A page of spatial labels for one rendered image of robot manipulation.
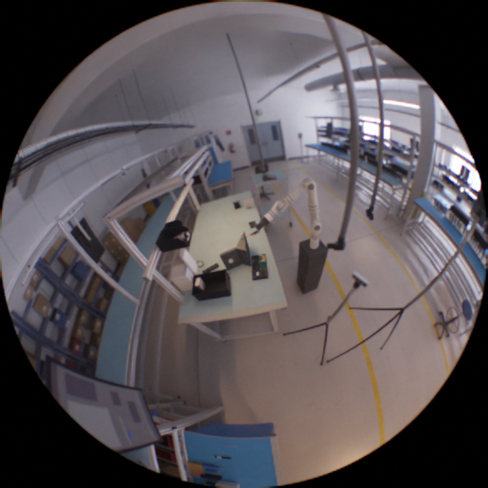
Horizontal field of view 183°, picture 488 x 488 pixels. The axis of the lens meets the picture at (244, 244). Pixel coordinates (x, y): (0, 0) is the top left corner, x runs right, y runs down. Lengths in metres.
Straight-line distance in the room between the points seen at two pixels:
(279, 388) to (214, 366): 0.88
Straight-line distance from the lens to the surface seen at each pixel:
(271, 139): 7.87
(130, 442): 0.75
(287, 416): 2.19
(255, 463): 1.42
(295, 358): 2.07
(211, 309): 1.26
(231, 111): 7.57
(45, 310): 3.75
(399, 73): 3.56
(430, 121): 4.24
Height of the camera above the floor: 2.06
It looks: 43 degrees down
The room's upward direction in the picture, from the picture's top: 18 degrees counter-clockwise
